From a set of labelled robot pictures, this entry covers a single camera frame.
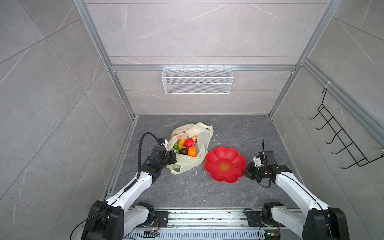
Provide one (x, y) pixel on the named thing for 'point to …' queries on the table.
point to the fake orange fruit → (192, 151)
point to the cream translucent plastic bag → (189, 142)
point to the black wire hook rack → (360, 160)
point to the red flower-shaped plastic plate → (225, 164)
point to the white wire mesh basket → (195, 80)
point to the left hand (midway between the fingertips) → (175, 149)
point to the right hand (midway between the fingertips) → (241, 170)
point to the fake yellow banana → (181, 143)
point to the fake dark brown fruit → (184, 151)
